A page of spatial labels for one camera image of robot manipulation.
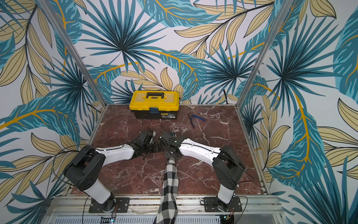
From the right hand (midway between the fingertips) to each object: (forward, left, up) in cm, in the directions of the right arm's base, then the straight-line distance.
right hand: (169, 153), depth 86 cm
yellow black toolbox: (+32, +10, +10) cm, 36 cm away
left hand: (+5, +6, -3) cm, 9 cm away
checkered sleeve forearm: (-30, 0, +1) cm, 30 cm away
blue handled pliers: (+34, -21, -7) cm, 41 cm away
